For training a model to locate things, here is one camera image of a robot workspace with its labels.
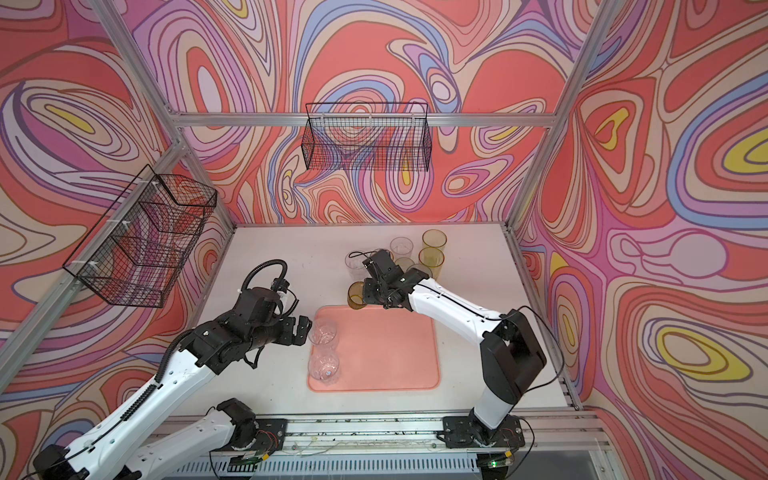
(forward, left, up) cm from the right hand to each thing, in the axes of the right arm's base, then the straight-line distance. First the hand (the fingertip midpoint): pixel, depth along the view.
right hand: (372, 300), depth 85 cm
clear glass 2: (-5, +15, -9) cm, 19 cm away
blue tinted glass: (+11, -16, +1) cm, 19 cm away
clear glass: (-14, +15, -11) cm, 23 cm away
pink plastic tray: (-10, -2, -11) cm, 15 cm away
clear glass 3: (+21, +7, -8) cm, 23 cm away
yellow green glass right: (+17, -20, -3) cm, 27 cm away
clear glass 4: (+26, -10, -7) cm, 29 cm away
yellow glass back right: (+23, -21, +1) cm, 31 cm away
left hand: (-8, +18, +5) cm, 20 cm away
